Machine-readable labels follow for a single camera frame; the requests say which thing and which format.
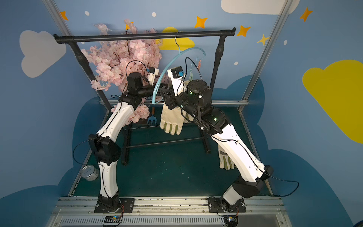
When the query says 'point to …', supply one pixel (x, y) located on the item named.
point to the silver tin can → (90, 172)
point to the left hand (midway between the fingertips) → (170, 83)
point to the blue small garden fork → (152, 117)
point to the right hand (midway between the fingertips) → (168, 85)
